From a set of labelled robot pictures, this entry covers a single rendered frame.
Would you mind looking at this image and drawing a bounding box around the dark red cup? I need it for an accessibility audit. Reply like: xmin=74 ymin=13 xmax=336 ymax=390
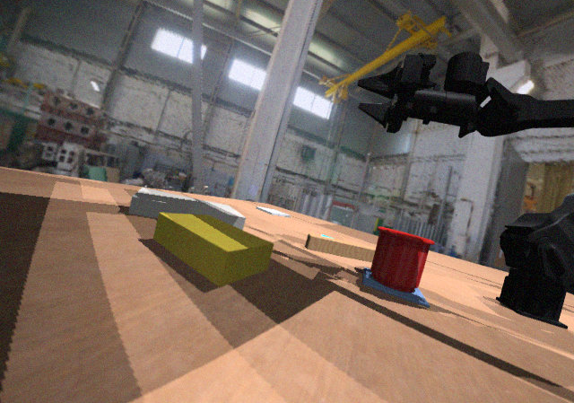
xmin=371 ymin=226 xmax=435 ymax=293

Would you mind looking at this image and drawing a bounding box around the olive yellow rectangular block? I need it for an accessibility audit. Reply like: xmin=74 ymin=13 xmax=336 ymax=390
xmin=153 ymin=212 xmax=274 ymax=287

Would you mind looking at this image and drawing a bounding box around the dark brown long bar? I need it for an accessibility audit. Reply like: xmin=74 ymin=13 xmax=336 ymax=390
xmin=305 ymin=233 xmax=376 ymax=262

